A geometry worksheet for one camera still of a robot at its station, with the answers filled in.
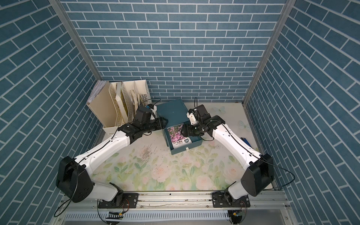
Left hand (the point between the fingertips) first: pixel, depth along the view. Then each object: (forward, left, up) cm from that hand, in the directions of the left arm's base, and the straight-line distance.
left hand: (169, 122), depth 81 cm
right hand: (-6, -11, -1) cm, 12 cm away
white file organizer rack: (+22, +33, -1) cm, 40 cm away
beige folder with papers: (+13, +42, +3) cm, 44 cm away
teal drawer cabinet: (+8, -3, 0) cm, 9 cm away
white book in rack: (+15, +32, +2) cm, 35 cm away
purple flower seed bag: (-8, -5, -6) cm, 11 cm away
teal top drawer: (-9, -16, -5) cm, 19 cm away
